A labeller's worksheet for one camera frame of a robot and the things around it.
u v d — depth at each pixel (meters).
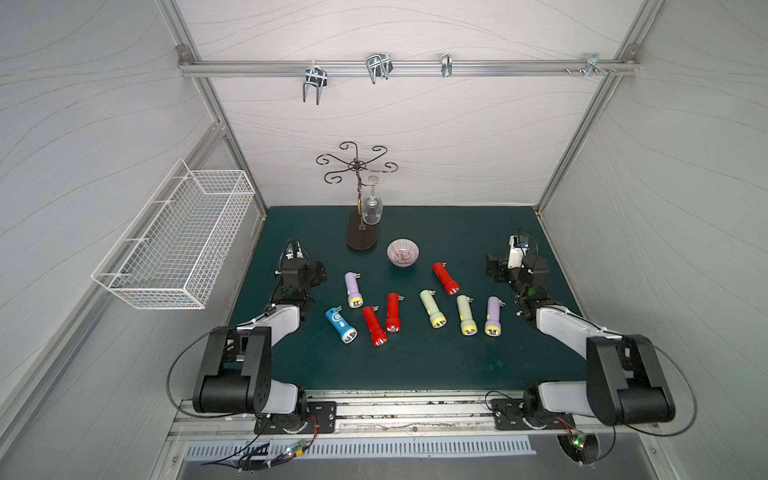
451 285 0.94
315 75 0.78
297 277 0.69
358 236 1.12
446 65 0.78
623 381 0.43
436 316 0.88
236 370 0.43
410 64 0.78
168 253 0.68
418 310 0.91
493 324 0.86
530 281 0.68
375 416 0.75
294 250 0.77
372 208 0.93
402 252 1.05
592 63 0.77
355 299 0.91
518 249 0.77
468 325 0.86
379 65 0.77
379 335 0.85
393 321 0.88
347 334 0.84
